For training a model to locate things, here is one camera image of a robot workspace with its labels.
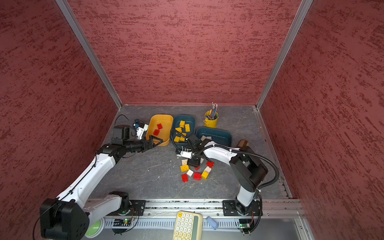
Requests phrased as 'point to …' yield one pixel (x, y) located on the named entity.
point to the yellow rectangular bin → (167, 121)
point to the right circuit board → (244, 223)
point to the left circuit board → (121, 222)
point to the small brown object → (243, 143)
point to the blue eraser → (212, 222)
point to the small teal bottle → (137, 123)
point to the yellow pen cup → (212, 124)
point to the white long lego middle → (184, 162)
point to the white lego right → (207, 169)
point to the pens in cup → (212, 113)
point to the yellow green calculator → (188, 226)
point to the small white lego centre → (190, 172)
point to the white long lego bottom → (204, 137)
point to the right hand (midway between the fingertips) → (191, 161)
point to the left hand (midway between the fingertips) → (158, 146)
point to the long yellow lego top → (187, 128)
